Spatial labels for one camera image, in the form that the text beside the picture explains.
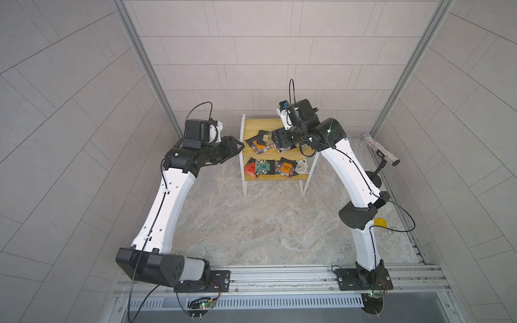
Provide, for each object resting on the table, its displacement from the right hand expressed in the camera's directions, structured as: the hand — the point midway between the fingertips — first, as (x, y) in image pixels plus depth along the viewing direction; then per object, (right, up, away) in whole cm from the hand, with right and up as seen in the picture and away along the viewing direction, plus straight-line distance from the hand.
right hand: (280, 133), depth 74 cm
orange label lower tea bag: (+3, -14, +10) cm, 17 cm away
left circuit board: (-27, -58, -9) cm, 65 cm away
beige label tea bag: (-5, -2, -1) cm, 6 cm away
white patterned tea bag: (+10, -14, +10) cm, 20 cm away
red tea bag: (-12, -14, +10) cm, 21 cm away
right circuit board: (+32, -60, -5) cm, 68 cm away
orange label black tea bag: (-8, -4, -3) cm, 9 cm away
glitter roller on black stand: (+46, -9, +10) cm, 48 cm away
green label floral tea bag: (-6, -13, +10) cm, 18 cm away
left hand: (-13, -5, -4) cm, 14 cm away
